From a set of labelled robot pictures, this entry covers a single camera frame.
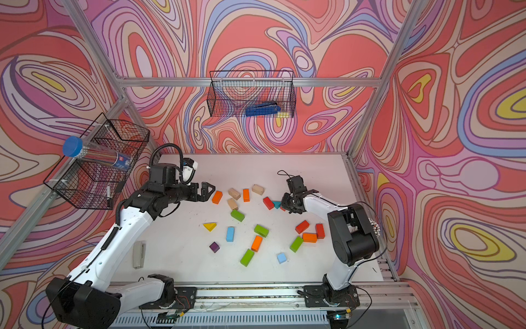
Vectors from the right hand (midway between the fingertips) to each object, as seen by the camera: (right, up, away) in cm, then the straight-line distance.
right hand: (286, 209), depth 95 cm
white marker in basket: (-66, +8, -24) cm, 71 cm away
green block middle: (-12, -8, -6) cm, 16 cm away
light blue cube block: (-3, -18, -13) cm, 22 cm away
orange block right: (+9, -11, -9) cm, 16 cm away
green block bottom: (-17, -18, -13) cm, 28 cm away
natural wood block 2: (-14, +9, +8) cm, 18 cm away
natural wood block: (-26, +7, +6) cm, 27 cm away
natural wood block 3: (-26, +2, +3) cm, 27 cm away
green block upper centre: (-23, -3, 0) cm, 24 cm away
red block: (-9, +2, +1) cm, 9 cm away
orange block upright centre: (-20, +6, +6) cm, 22 cm away
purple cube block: (-31, -14, -11) cm, 36 cm away
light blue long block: (-26, -9, -7) cm, 28 cm away
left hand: (-32, +12, -18) cm, 39 cm away
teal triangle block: (-5, +2, 0) cm, 5 cm away
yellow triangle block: (-35, -7, -5) cm, 36 cm away
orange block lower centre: (-14, -13, -9) cm, 21 cm away
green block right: (+3, -13, -9) cm, 17 cm away
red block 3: (+6, -7, -5) cm, 11 cm away
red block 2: (+14, -8, -6) cm, 17 cm away
